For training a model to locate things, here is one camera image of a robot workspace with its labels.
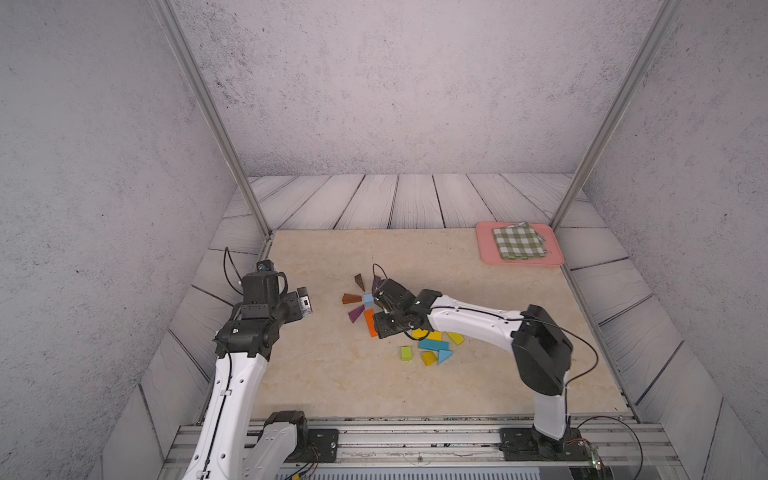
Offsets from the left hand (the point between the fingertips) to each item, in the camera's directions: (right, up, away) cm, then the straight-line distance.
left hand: (292, 297), depth 75 cm
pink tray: (+61, +12, +40) cm, 74 cm away
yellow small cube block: (+35, -19, +11) cm, 42 cm away
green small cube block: (+29, -18, +11) cm, 36 cm away
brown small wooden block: (+11, -4, +24) cm, 26 cm away
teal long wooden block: (+37, -17, +15) cm, 44 cm away
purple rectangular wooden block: (+13, -8, +21) cm, 26 cm away
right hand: (+22, -10, +11) cm, 26 cm away
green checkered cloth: (+73, +15, +40) cm, 85 cm away
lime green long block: (+37, -5, -18) cm, 42 cm away
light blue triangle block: (+40, -19, +12) cm, 45 cm away
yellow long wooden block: (+34, -8, -5) cm, 36 cm away
